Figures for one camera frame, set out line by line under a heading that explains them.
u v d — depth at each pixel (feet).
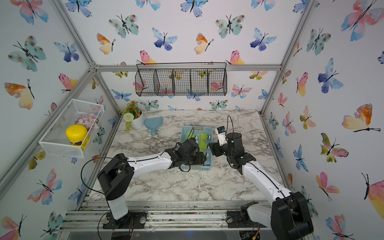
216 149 2.42
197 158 2.55
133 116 3.31
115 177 1.62
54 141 2.11
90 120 2.27
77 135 2.05
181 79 3.23
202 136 3.32
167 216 2.49
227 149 2.28
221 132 2.36
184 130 3.42
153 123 3.77
